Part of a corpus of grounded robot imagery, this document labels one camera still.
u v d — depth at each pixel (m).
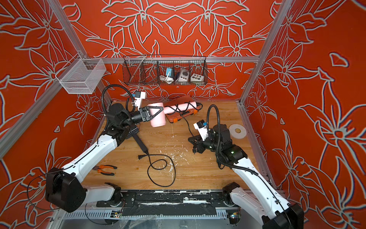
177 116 1.04
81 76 0.90
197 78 0.94
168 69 0.84
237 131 1.00
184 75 0.91
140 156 0.88
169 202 0.73
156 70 1.01
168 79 0.85
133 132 0.95
